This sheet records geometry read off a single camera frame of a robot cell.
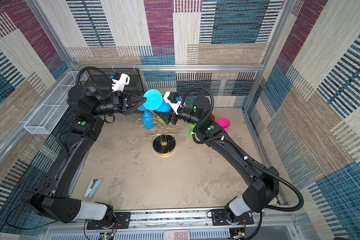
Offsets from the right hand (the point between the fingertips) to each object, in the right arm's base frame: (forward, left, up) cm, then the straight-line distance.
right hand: (159, 104), depth 64 cm
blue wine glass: (+9, +10, -19) cm, 23 cm away
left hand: (-8, +3, +9) cm, 13 cm away
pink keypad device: (-42, -5, -41) cm, 59 cm away
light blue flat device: (-21, +40, -40) cm, 60 cm away
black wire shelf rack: (+43, +44, -15) cm, 63 cm away
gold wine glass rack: (+6, +3, -41) cm, 41 cm away
